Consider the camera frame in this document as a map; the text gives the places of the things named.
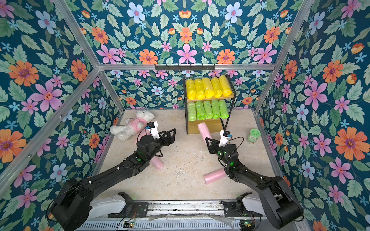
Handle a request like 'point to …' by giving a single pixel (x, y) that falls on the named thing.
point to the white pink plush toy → (125, 131)
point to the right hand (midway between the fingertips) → (207, 138)
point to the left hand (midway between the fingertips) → (173, 130)
